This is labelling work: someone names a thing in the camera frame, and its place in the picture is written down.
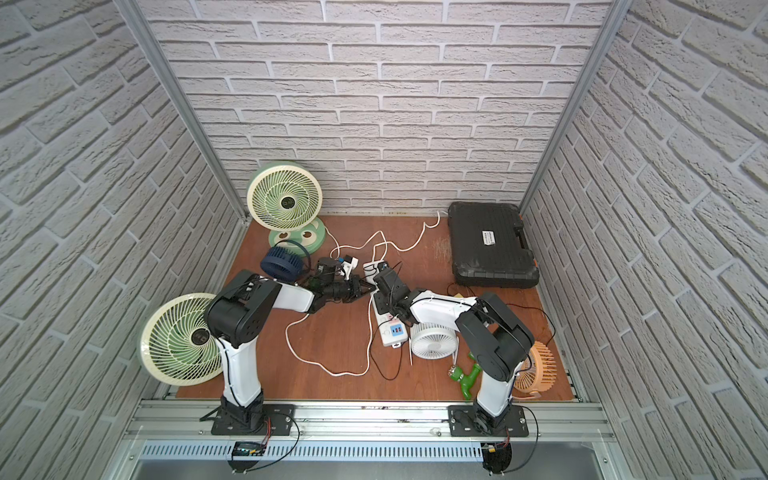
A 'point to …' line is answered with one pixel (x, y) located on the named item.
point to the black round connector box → (497, 457)
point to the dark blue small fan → (282, 264)
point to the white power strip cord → (385, 238)
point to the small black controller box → (248, 449)
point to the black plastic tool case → (488, 246)
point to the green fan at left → (177, 343)
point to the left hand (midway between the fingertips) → (367, 279)
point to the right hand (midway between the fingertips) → (387, 295)
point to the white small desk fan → (431, 341)
